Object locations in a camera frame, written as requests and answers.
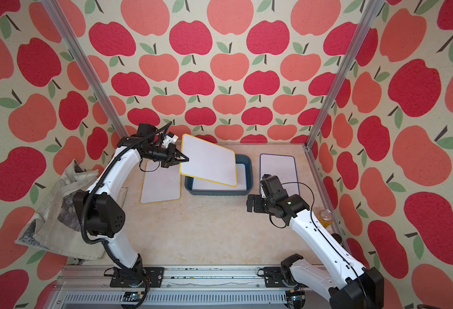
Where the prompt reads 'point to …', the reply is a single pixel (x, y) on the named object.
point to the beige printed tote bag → (55, 228)
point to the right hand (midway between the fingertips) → (258, 206)
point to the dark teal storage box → (239, 159)
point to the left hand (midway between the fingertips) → (189, 162)
